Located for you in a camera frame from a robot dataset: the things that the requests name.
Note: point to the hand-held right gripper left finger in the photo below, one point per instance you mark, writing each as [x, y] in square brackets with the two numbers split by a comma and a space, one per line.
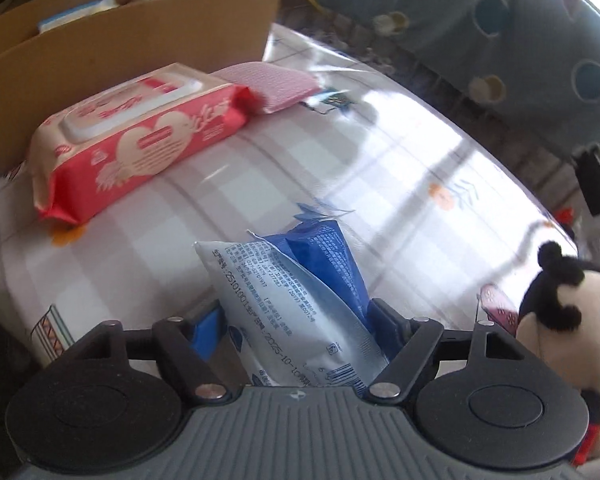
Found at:
[210, 330]

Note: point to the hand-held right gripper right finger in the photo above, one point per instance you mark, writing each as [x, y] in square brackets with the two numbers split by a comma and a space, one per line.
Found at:
[386, 322]

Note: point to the light blue plastic packet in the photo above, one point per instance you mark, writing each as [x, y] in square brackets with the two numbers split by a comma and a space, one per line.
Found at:
[290, 320]

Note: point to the dark blue plastic packet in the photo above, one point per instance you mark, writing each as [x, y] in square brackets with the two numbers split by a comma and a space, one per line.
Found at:
[325, 255]

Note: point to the brown cardboard box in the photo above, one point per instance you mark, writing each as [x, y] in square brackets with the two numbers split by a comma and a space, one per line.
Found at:
[130, 45]

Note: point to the white box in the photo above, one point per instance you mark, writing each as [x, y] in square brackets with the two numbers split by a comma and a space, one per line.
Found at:
[75, 14]

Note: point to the checked printed sheet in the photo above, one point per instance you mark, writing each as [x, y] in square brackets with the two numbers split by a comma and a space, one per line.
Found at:
[280, 185]

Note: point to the black-haired plush doll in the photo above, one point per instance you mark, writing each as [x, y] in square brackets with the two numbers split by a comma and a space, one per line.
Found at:
[570, 320]

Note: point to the pink wet wipes pack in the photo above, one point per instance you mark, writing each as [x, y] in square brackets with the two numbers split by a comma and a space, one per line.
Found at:
[145, 145]

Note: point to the small red plastic bag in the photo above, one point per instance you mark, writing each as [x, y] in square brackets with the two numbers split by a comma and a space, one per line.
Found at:
[564, 217]

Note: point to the pink folded towel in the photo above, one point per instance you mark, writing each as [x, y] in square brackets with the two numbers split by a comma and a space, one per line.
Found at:
[275, 85]

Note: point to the blue dotted hanging blanket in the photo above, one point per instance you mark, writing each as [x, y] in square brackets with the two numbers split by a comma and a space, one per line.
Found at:
[480, 35]

